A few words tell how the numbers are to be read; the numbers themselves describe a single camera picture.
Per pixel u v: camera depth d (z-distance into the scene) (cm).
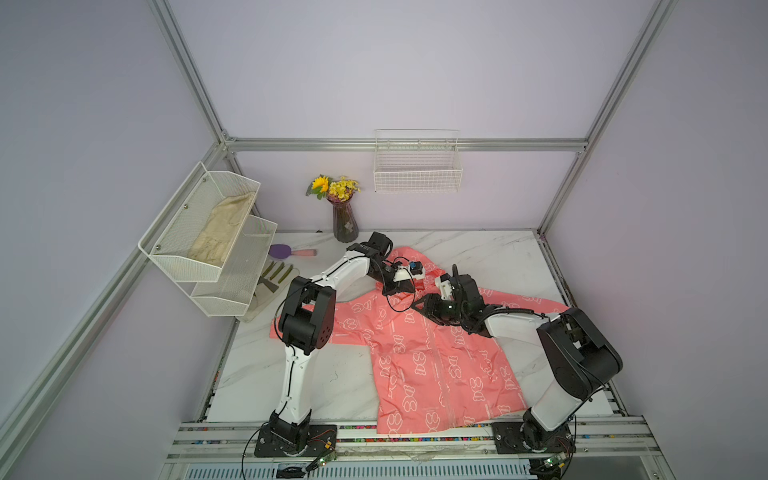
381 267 83
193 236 78
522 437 66
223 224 82
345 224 111
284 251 117
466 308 73
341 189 101
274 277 105
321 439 73
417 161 94
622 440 75
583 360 47
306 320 56
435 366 84
